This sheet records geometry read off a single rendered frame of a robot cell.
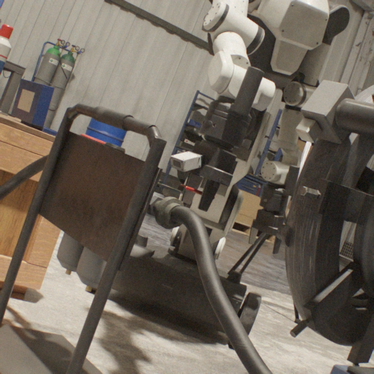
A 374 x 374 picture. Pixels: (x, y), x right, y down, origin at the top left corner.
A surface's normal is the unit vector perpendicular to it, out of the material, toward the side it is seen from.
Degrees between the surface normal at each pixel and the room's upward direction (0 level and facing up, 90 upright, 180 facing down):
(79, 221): 90
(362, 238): 113
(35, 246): 90
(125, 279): 90
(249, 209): 90
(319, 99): 68
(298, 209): 102
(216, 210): 128
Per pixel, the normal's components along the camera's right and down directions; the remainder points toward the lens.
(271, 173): -0.72, -0.05
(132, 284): -0.06, -0.02
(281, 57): 0.62, 0.43
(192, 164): 0.60, 0.24
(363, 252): -0.80, 0.24
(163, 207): 0.42, 0.13
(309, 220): -0.33, 0.11
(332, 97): -0.52, -0.61
